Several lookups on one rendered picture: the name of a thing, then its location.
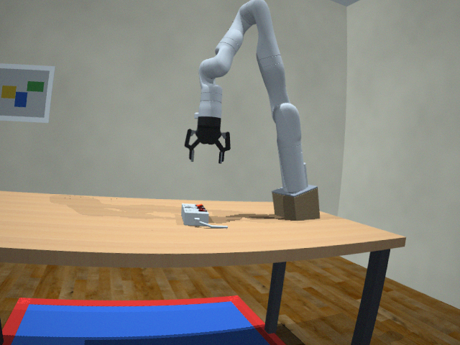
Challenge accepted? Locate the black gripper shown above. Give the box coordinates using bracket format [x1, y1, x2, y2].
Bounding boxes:
[185, 116, 231, 164]

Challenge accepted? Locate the white power strip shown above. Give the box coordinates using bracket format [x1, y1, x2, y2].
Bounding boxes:
[181, 203, 228, 229]

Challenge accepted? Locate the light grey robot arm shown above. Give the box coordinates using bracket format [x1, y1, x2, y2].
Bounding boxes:
[194, 0, 308, 192]

